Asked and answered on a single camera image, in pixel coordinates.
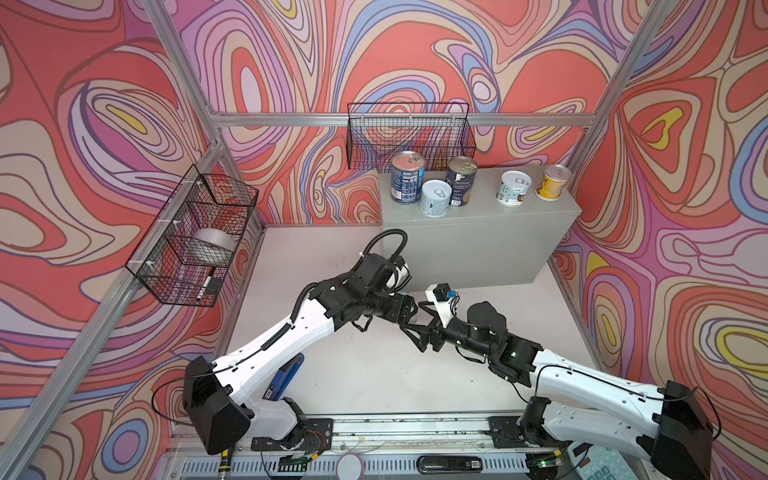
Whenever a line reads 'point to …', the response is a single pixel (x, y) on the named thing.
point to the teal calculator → (593, 462)
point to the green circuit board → (292, 463)
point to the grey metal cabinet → (488, 242)
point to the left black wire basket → (188, 256)
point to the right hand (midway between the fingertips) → (413, 320)
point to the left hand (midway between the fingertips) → (409, 304)
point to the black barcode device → (449, 464)
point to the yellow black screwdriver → (224, 466)
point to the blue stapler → (284, 378)
